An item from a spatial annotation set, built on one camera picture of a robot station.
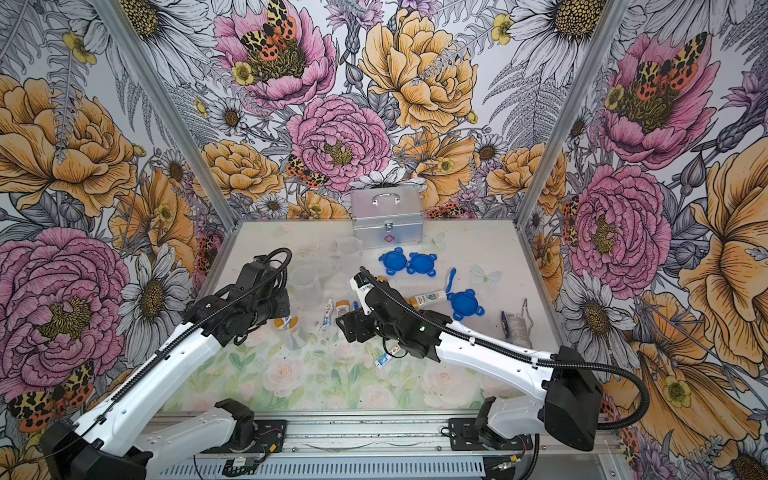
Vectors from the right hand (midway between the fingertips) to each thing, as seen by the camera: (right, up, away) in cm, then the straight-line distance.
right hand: (351, 323), depth 75 cm
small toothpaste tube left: (-10, -1, +21) cm, 24 cm away
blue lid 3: (+33, 0, +25) cm, 42 cm away
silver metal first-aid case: (+8, +30, +34) cm, 46 cm away
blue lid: (+11, +14, +36) cm, 40 cm away
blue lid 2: (+20, +13, +33) cm, 41 cm away
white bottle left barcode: (-6, 0, +22) cm, 23 cm away
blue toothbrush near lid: (+31, +9, +31) cm, 44 cm away
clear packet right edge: (+48, -5, +16) cm, 51 cm away
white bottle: (-18, -3, +8) cm, 20 cm away
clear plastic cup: (-14, +8, +13) cm, 21 cm away
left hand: (-19, +3, +3) cm, 20 cm away
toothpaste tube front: (+7, -13, +12) cm, 19 cm away
